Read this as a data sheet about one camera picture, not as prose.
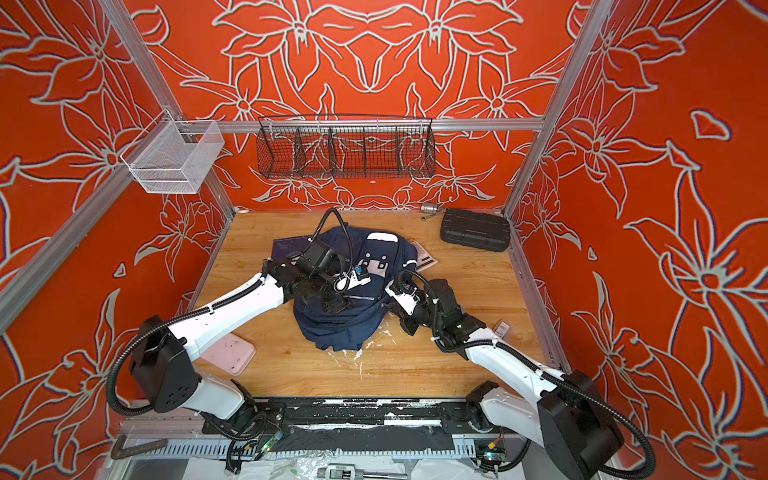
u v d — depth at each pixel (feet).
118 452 2.24
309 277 2.01
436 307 2.03
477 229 3.48
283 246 3.50
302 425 2.39
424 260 3.30
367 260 3.20
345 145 3.20
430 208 3.83
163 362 1.35
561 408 1.32
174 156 3.04
